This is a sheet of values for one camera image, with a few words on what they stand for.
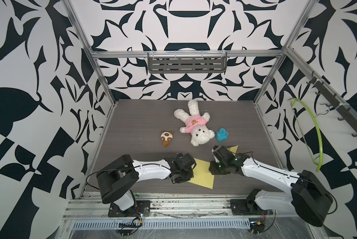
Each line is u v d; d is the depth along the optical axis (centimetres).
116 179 44
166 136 97
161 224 78
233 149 94
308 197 41
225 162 65
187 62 94
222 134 98
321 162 64
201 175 88
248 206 66
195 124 97
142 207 74
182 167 66
